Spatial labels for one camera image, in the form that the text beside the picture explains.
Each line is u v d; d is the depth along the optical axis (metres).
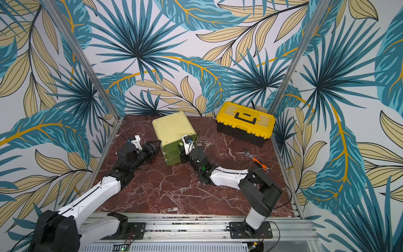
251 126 0.95
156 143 0.77
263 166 0.95
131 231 0.72
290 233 0.77
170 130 0.84
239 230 0.73
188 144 0.70
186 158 0.75
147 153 0.72
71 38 0.77
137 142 0.74
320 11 0.69
